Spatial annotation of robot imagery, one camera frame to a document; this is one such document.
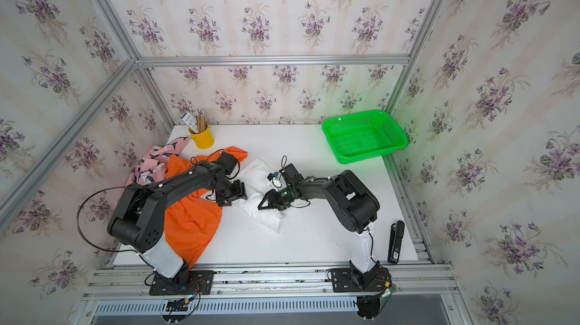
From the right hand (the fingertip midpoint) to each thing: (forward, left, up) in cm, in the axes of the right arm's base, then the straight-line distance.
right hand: (266, 208), depth 88 cm
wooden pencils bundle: (+38, +33, +12) cm, 52 cm away
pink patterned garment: (+13, +48, +8) cm, 50 cm away
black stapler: (-12, -48, 0) cm, 49 cm away
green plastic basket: (+41, -47, -2) cm, 62 cm away
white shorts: (+14, +7, -1) cm, 16 cm away
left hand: (+3, +9, +1) cm, 10 cm away
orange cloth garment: (-5, +28, 0) cm, 29 cm away
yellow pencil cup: (+31, +32, +6) cm, 45 cm away
